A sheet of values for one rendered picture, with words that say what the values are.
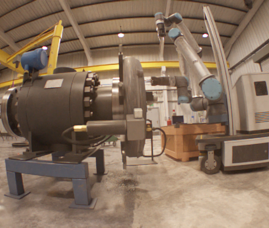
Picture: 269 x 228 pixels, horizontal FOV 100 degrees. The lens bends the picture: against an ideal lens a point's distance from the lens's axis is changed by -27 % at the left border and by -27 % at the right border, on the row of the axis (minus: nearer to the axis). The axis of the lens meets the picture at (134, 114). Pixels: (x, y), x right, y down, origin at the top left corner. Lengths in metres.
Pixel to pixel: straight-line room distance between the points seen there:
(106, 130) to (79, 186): 0.34
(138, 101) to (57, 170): 0.58
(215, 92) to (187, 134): 0.96
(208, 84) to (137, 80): 0.54
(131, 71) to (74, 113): 0.42
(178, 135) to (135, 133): 1.22
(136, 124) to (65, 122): 0.46
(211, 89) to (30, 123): 1.27
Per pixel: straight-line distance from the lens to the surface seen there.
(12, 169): 1.08
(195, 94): 1.89
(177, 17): 1.75
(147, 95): 1.02
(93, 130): 0.76
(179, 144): 1.93
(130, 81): 0.85
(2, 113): 1.36
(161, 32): 1.60
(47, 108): 1.02
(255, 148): 1.35
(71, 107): 0.95
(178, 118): 2.13
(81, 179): 0.85
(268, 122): 1.46
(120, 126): 0.74
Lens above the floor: 0.41
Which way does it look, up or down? 6 degrees up
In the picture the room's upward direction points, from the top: 2 degrees counter-clockwise
